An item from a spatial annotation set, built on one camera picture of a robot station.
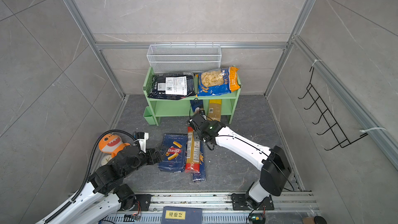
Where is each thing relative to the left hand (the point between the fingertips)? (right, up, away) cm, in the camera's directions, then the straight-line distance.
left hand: (162, 145), depth 72 cm
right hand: (+18, +5, +10) cm, 21 cm away
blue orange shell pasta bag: (+28, +32, +10) cm, 44 cm away
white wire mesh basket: (+7, +51, +29) cm, 59 cm away
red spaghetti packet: (+14, -6, +12) cm, 19 cm away
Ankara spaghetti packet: (+16, +20, +17) cm, 30 cm away
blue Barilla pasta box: (+3, -8, +11) cm, 14 cm away
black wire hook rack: (+75, +9, -9) cm, 76 cm away
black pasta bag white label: (+4, +29, +6) cm, 30 cm away
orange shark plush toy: (-32, -2, +13) cm, 35 cm away
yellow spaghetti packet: (+27, +17, +20) cm, 37 cm away
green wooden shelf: (+7, +18, +18) cm, 26 cm away
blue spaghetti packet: (+19, -17, +6) cm, 26 cm away
